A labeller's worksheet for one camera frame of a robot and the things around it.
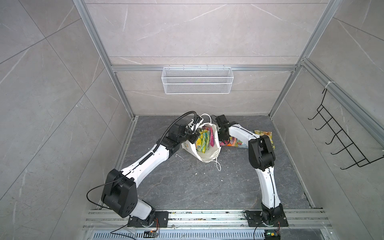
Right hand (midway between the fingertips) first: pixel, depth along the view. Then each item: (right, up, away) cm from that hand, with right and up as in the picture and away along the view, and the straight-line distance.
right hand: (215, 136), depth 106 cm
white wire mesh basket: (-13, +39, -5) cm, 42 cm away
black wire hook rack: (+52, -3, -43) cm, 68 cm away
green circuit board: (+22, -45, -36) cm, 61 cm away
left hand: (-13, +9, -26) cm, 30 cm away
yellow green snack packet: (+38, +2, 0) cm, 38 cm away
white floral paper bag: (-5, -9, -18) cm, 21 cm away
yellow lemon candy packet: (-13, -3, -10) cm, 17 cm away
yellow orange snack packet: (+12, -3, -5) cm, 13 cm away
